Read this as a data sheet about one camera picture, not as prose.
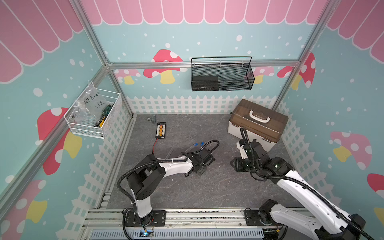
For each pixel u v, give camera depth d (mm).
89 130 645
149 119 1161
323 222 388
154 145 1024
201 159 712
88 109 695
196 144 1024
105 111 738
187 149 995
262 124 893
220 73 954
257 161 537
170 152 988
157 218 746
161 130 1090
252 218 734
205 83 950
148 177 474
